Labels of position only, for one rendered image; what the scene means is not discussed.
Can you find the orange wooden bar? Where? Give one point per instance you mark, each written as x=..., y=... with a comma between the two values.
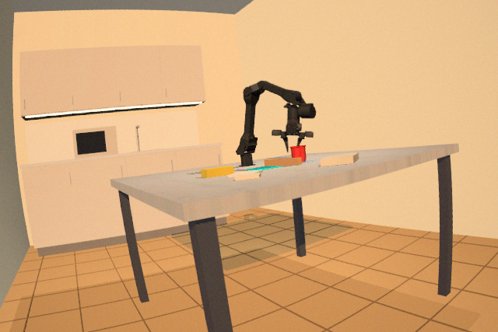
x=283, y=162

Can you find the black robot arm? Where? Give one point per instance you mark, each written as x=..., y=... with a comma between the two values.
x=251, y=96

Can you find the tan flat rectangular block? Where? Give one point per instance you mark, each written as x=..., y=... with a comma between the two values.
x=340, y=159

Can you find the red cup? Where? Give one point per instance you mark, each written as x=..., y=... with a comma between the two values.
x=299, y=152

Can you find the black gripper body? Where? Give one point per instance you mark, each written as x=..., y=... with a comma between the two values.
x=293, y=120

